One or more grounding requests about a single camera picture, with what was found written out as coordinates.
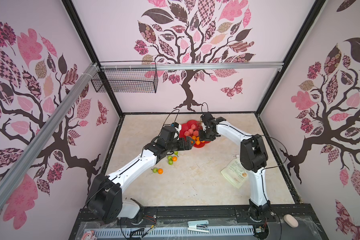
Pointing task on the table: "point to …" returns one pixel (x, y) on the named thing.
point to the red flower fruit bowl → (187, 125)
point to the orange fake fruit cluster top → (174, 158)
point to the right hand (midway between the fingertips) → (202, 136)
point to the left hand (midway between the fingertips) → (188, 144)
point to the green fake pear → (176, 153)
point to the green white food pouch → (235, 172)
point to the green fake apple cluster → (170, 161)
